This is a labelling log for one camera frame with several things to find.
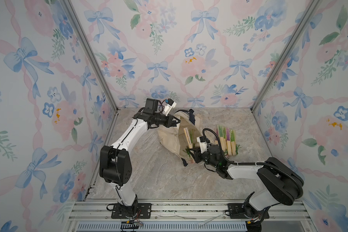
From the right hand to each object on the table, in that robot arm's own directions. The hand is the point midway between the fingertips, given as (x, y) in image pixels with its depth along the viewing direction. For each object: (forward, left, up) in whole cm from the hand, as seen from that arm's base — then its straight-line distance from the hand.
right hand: (190, 148), depth 86 cm
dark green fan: (+6, 0, +7) cm, 9 cm away
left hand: (+10, +6, +14) cm, 18 cm away
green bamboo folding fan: (+9, -30, -8) cm, 32 cm away
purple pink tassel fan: (+6, -26, -8) cm, 28 cm away
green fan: (+18, -24, -8) cm, 31 cm away
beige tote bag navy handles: (+3, +10, +6) cm, 12 cm away
